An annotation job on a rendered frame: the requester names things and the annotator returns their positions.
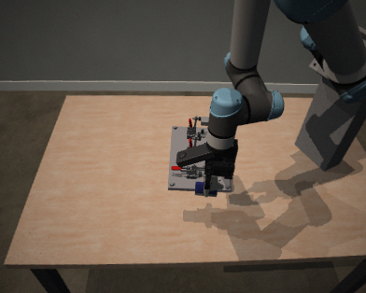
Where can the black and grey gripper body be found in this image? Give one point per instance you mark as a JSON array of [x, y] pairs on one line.
[[224, 163]]

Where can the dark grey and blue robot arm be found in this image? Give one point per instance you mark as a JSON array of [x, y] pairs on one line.
[[336, 39]]

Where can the toggle clamp with red handle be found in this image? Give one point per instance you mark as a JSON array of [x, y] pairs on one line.
[[190, 173], [194, 138]]

